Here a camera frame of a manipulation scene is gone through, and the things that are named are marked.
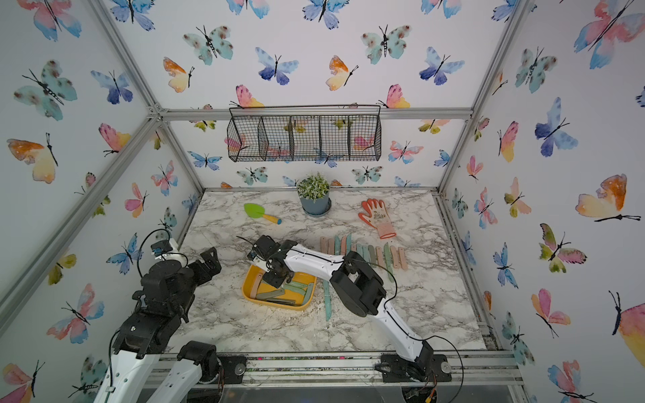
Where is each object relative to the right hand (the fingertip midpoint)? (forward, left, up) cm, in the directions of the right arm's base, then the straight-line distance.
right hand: (275, 274), depth 92 cm
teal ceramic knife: (-7, -19, -3) cm, 21 cm away
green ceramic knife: (+8, -42, -1) cm, 42 cm away
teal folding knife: (+13, -30, -2) cm, 33 cm away
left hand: (-5, +15, +22) cm, 27 cm away
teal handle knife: (+13, -33, -2) cm, 35 cm away
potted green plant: (+30, -12, +13) cm, 35 cm away
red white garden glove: (+29, -39, -1) cm, 48 cm away
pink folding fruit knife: (+15, -16, -1) cm, 22 cm away
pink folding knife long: (+14, -28, -2) cm, 32 cm away
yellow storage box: (-7, -8, 0) cm, 11 cm away
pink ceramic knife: (+15, -24, -2) cm, 29 cm away
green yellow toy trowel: (+32, +15, -3) cm, 35 cm away
